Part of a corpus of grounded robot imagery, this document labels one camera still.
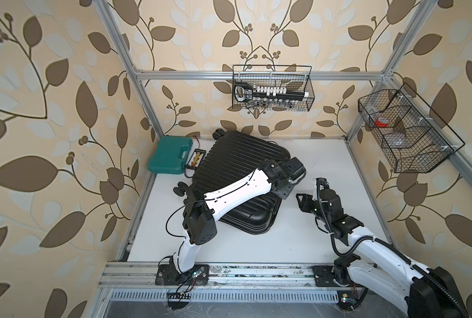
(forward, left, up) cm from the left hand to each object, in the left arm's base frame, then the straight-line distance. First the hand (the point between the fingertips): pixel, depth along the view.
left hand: (279, 185), depth 79 cm
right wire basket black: (+10, -49, +17) cm, 53 cm away
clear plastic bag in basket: (+10, -42, +17) cm, 46 cm away
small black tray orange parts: (+28, +42, -18) cm, 53 cm away
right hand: (0, -10, -8) cm, 13 cm away
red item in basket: (+21, -42, +16) cm, 50 cm away
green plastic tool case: (+29, +56, -16) cm, 65 cm away
